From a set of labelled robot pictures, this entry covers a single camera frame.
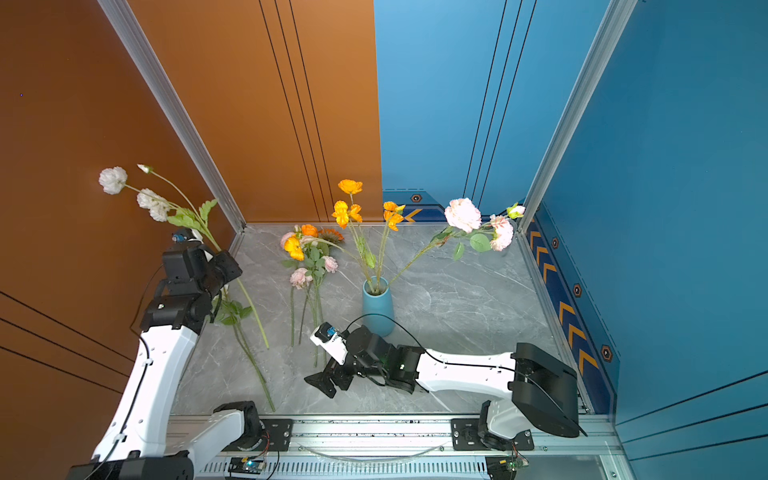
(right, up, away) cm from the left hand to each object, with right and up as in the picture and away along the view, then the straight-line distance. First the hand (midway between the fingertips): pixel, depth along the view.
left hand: (229, 252), depth 73 cm
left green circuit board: (+6, -51, -2) cm, 52 cm away
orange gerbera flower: (+17, +6, +37) cm, 41 cm away
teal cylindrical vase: (+36, -14, +5) cm, 39 cm away
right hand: (+22, -26, -4) cm, 35 cm away
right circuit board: (+67, -51, -3) cm, 84 cm away
